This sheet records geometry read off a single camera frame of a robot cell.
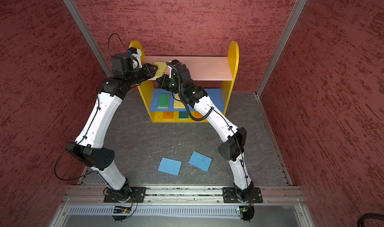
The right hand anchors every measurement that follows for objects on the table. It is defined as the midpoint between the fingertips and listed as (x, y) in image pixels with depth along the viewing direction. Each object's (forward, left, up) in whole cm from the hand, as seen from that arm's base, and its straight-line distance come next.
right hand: (155, 81), depth 71 cm
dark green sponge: (+6, -11, -37) cm, 39 cm away
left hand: (+5, 0, +3) cm, 6 cm away
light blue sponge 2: (-26, -21, -39) cm, 52 cm away
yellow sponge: (+6, -8, -24) cm, 26 cm away
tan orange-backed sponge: (+7, +1, -38) cm, 38 cm away
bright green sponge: (+9, +1, -24) cm, 25 cm away
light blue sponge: (-28, -4, -39) cm, 48 cm away
